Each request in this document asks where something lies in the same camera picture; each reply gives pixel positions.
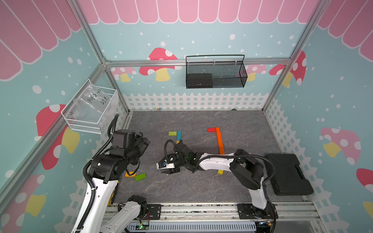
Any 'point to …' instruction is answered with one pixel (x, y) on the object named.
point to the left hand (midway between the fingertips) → (146, 146)
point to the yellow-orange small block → (133, 175)
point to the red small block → (211, 129)
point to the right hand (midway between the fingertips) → (162, 164)
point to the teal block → (178, 135)
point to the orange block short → (221, 150)
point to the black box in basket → (198, 80)
